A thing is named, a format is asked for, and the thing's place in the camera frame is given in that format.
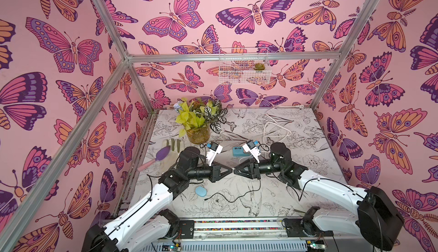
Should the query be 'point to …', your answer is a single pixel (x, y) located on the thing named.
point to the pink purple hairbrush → (161, 154)
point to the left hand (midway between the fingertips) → (232, 170)
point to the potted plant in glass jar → (199, 117)
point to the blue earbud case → (201, 191)
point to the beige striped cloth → (177, 146)
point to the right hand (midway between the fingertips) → (236, 170)
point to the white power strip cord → (277, 124)
